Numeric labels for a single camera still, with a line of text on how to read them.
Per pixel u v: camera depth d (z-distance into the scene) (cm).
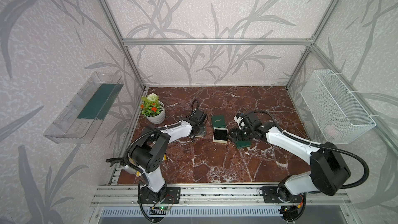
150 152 47
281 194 65
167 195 73
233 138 77
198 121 75
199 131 86
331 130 74
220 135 96
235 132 76
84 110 67
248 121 69
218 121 99
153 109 89
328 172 43
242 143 90
